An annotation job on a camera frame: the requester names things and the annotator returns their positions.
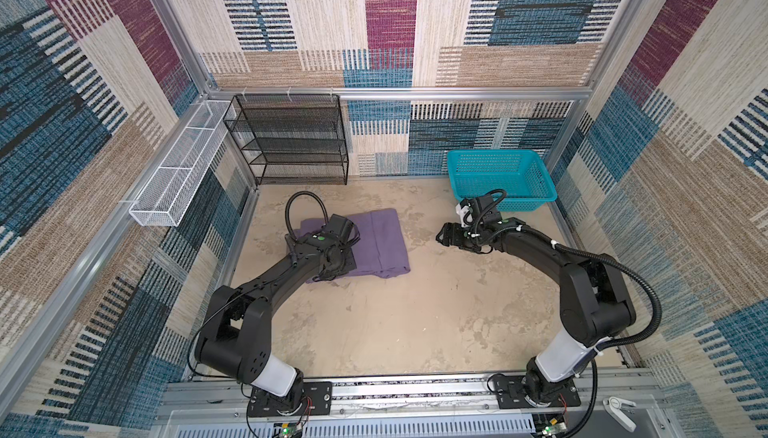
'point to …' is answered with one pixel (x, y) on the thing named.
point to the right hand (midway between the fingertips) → (447, 242)
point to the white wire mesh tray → (166, 196)
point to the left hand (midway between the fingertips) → (347, 262)
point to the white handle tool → (613, 406)
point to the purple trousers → (380, 248)
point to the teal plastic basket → (519, 173)
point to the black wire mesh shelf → (291, 138)
